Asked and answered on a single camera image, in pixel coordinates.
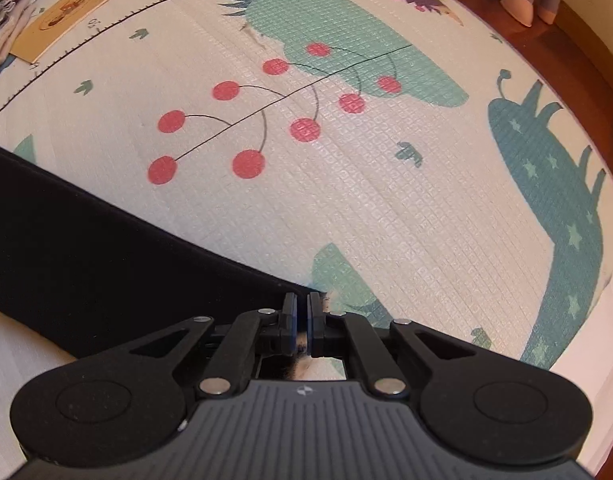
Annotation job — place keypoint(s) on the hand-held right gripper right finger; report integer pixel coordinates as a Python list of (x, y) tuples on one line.
[(315, 317)]

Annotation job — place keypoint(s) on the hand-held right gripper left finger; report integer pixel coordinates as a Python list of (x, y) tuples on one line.
[(289, 317)]

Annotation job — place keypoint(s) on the black garment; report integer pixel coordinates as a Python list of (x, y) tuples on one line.
[(101, 255)]

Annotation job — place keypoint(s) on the animal print play mat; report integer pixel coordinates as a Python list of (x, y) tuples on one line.
[(366, 185)]

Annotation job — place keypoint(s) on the white paper sheet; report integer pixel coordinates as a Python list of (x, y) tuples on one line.
[(593, 390)]

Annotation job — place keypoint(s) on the brown paper booklet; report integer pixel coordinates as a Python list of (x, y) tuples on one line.
[(74, 10)]

